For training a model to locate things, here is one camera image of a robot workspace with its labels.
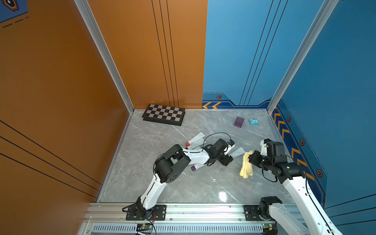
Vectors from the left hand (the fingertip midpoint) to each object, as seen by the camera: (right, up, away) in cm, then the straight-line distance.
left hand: (229, 154), depth 93 cm
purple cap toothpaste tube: (-21, -5, -6) cm, 22 cm away
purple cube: (+11, +21, +15) cm, 28 cm away
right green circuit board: (+13, -31, -21) cm, 39 cm away
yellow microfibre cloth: (+4, -3, -18) cm, 19 cm away
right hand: (+6, +3, -15) cm, 16 cm away
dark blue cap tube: (+5, +1, +1) cm, 5 cm away
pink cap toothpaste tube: (-19, +11, +9) cm, 24 cm away
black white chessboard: (-44, +27, +19) cm, 55 cm away
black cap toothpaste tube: (-21, +5, +3) cm, 22 cm away
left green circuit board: (-47, -30, -22) cm, 60 cm away
